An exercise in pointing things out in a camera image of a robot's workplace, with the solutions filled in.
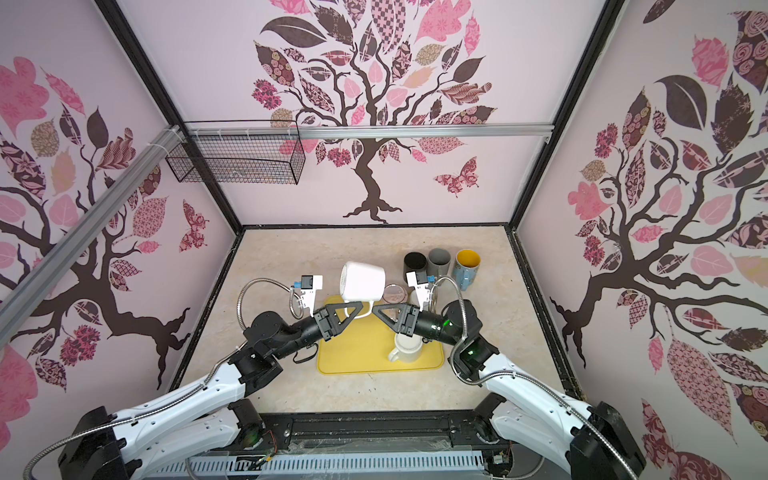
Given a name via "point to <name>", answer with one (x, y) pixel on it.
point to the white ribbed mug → (362, 282)
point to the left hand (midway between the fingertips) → (364, 312)
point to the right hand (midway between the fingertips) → (376, 312)
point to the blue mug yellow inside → (466, 268)
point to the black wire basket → (237, 152)
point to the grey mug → (438, 264)
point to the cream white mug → (408, 349)
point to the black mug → (414, 261)
